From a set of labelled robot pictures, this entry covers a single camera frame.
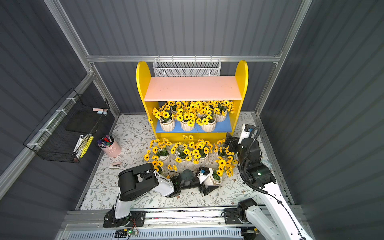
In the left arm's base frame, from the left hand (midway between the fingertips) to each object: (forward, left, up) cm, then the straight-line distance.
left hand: (215, 180), depth 80 cm
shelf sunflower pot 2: (+18, +19, +2) cm, 26 cm away
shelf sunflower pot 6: (+24, +5, +22) cm, 33 cm away
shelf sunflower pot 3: (+13, +7, +9) cm, 18 cm away
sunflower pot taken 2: (+12, -6, +8) cm, 15 cm away
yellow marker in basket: (+8, +62, +21) cm, 66 cm away
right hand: (+13, -11, +23) cm, 29 cm away
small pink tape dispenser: (+11, +59, -4) cm, 61 cm away
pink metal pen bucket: (+19, +62, +4) cm, 65 cm away
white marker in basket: (+10, +65, +22) cm, 70 cm away
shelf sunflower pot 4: (+25, +27, +25) cm, 45 cm away
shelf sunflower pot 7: (+37, -5, +19) cm, 41 cm away
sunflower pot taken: (+16, +32, +5) cm, 37 cm away
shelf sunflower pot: (+3, -4, +11) cm, 12 cm away
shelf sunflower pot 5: (+28, +15, +23) cm, 39 cm away
